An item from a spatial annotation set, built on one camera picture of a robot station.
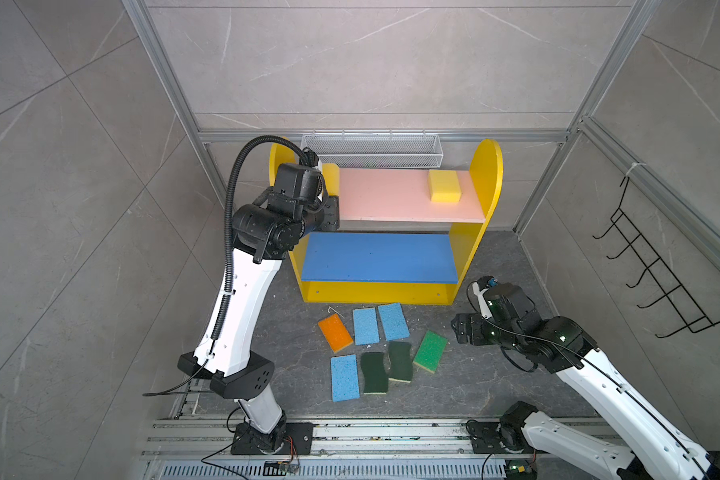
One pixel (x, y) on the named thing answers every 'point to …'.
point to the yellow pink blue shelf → (395, 245)
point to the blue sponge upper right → (393, 321)
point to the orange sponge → (335, 332)
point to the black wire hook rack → (677, 300)
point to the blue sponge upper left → (365, 326)
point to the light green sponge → (431, 352)
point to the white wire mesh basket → (377, 150)
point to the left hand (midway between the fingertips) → (326, 199)
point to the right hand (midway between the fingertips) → (466, 319)
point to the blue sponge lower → (345, 378)
